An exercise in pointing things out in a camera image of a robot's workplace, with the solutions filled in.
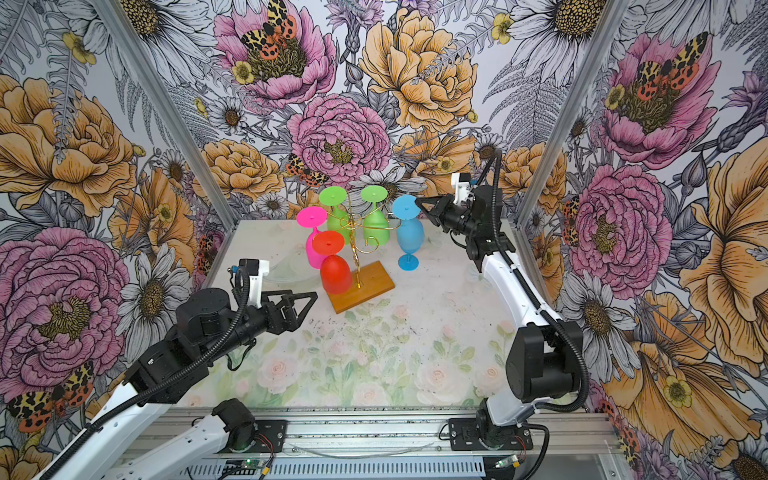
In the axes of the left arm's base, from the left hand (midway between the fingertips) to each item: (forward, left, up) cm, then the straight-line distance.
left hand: (303, 305), depth 65 cm
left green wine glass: (+28, -4, -2) cm, 28 cm away
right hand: (+24, -25, +6) cm, 35 cm away
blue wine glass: (+24, -24, -6) cm, 34 cm away
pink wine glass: (+22, +1, +4) cm, 23 cm away
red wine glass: (+13, -5, -5) cm, 14 cm away
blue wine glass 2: (+24, -23, +6) cm, 34 cm away
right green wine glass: (+28, -15, -4) cm, 32 cm away
